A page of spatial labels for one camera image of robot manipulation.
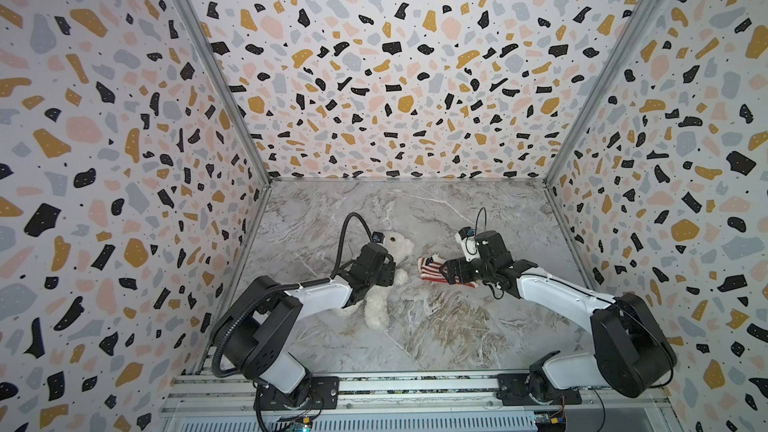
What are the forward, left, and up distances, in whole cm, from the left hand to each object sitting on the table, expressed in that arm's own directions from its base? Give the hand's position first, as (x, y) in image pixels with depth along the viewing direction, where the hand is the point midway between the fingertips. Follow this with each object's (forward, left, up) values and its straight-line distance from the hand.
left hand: (391, 260), depth 91 cm
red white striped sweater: (0, -12, -5) cm, 13 cm away
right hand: (-2, -18, +3) cm, 19 cm away
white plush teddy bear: (-13, +4, +1) cm, 14 cm away
